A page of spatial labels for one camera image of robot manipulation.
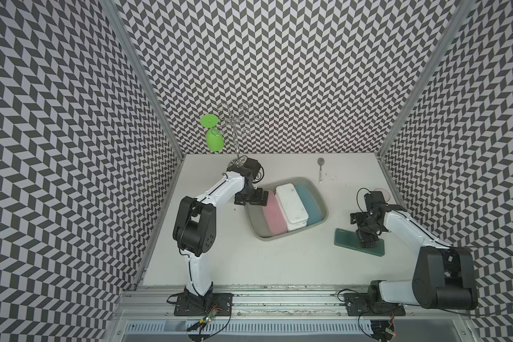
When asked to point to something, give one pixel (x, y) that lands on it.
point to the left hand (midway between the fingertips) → (255, 204)
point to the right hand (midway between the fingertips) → (352, 233)
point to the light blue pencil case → (314, 211)
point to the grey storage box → (256, 217)
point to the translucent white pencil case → (292, 203)
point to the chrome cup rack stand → (234, 122)
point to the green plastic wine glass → (214, 138)
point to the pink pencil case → (274, 215)
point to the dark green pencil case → (348, 239)
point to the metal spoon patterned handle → (320, 162)
